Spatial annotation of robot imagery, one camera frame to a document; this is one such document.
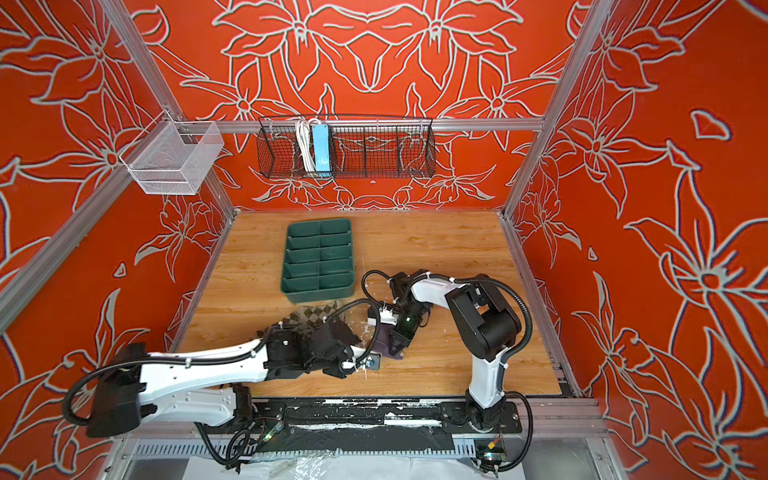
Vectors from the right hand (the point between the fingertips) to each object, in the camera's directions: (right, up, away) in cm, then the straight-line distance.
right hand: (391, 348), depth 85 cm
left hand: (-8, +5, -10) cm, 14 cm away
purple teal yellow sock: (-3, +1, 0) cm, 3 cm away
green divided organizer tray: (-24, +25, +12) cm, 37 cm away
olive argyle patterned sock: (-24, +8, +6) cm, 26 cm away
